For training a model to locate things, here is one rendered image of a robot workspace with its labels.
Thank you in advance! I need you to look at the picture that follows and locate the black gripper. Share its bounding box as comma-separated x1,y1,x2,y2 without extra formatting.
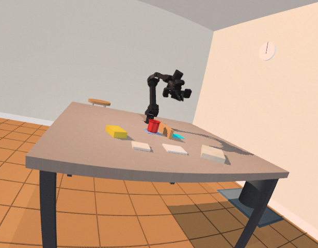
163,85,192,102

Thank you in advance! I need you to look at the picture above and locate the pale pink flat square tile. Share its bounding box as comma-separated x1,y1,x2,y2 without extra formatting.
162,144,187,155

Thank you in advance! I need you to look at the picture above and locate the red plastic cup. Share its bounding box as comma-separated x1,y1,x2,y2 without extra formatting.
147,119,161,133

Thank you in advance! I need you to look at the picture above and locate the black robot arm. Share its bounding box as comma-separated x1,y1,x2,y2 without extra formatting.
144,69,185,124

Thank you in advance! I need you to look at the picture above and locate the beige rectangular block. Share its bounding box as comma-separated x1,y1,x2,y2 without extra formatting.
201,145,225,164

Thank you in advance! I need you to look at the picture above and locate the yellow rectangular block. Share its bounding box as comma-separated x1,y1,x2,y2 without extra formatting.
106,125,127,138

